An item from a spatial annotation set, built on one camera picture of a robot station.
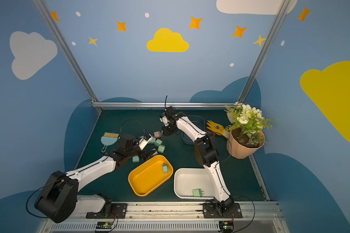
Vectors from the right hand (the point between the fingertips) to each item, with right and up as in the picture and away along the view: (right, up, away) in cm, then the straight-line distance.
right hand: (167, 131), depth 99 cm
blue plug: (-1, -22, -13) cm, 26 cm away
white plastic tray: (+12, -29, -13) cm, 34 cm away
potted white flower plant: (+48, 0, -16) cm, 50 cm away
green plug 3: (-7, -8, 0) cm, 11 cm away
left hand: (-10, -7, -12) cm, 17 cm away
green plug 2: (-4, -12, -1) cm, 13 cm away
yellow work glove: (+36, +2, +8) cm, 37 cm away
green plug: (+18, -33, -21) cm, 43 cm away
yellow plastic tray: (-9, -26, -13) cm, 31 cm away
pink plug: (-7, -3, +5) cm, 9 cm away
